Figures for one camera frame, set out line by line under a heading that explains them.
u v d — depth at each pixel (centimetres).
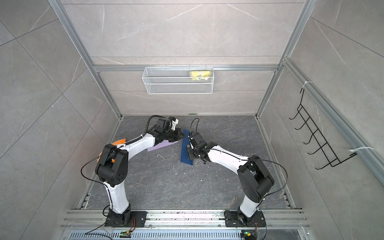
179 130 84
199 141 69
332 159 60
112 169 50
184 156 84
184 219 75
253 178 45
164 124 75
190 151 80
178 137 82
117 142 100
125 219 65
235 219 73
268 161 46
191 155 80
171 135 82
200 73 84
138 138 62
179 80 101
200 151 67
